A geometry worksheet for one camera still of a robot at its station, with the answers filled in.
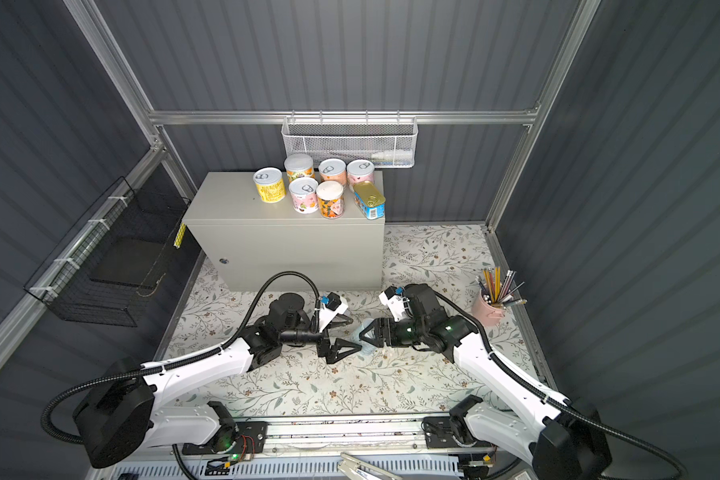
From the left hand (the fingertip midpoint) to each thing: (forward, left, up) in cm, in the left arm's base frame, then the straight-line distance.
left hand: (357, 333), depth 75 cm
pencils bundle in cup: (+13, -42, -5) cm, 44 cm away
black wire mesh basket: (+6, +61, +19) cm, 64 cm away
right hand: (-1, -4, -1) cm, 4 cm away
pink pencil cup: (+7, -38, -6) cm, 39 cm away
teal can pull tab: (-4, -2, -1) cm, 4 cm away
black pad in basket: (+17, +56, +12) cm, 60 cm away
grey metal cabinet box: (+25, +29, +9) cm, 39 cm away
